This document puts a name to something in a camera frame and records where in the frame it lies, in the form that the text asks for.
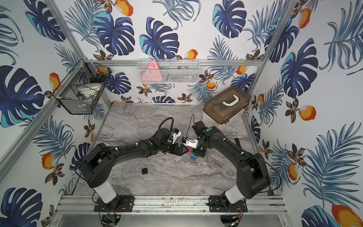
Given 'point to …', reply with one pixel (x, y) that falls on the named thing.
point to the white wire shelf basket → (168, 71)
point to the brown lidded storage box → (220, 109)
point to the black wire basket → (86, 72)
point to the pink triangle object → (152, 74)
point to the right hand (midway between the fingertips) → (198, 149)
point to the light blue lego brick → (193, 155)
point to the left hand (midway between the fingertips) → (184, 147)
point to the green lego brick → (192, 152)
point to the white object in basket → (90, 90)
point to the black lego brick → (144, 171)
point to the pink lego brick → (189, 151)
